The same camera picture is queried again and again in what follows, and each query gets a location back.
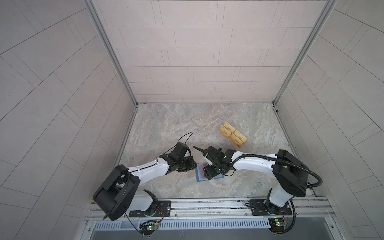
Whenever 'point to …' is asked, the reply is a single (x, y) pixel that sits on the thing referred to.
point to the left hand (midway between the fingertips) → (200, 165)
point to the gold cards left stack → (226, 129)
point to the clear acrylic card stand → (229, 140)
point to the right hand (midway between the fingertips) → (207, 176)
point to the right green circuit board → (277, 224)
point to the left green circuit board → (148, 229)
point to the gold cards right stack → (238, 138)
